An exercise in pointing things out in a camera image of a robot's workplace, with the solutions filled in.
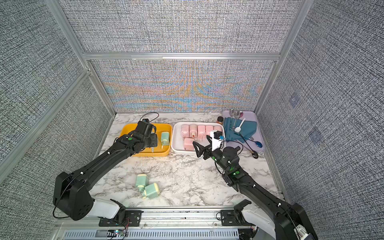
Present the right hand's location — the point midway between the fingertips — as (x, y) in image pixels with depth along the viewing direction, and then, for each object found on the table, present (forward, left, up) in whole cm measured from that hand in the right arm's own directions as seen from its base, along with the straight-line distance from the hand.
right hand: (201, 136), depth 74 cm
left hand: (+6, +25, -9) cm, 28 cm away
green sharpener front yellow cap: (-21, +25, -19) cm, 38 cm away
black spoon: (+4, -36, -27) cm, 45 cm away
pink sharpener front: (+7, +7, -20) cm, 22 cm away
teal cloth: (+24, -37, -27) cm, 51 cm away
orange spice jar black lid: (+25, -15, -18) cm, 34 cm away
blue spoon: (+11, -40, -26) cm, 49 cm away
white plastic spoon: (+24, -29, -27) cm, 46 cm away
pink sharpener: (+18, +9, -20) cm, 28 cm away
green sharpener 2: (-15, +31, -20) cm, 40 cm away
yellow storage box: (+24, +51, -25) cm, 62 cm away
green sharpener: (+11, +22, -18) cm, 30 cm away
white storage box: (+20, +1, -20) cm, 28 cm away
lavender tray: (+11, -38, -25) cm, 47 cm away
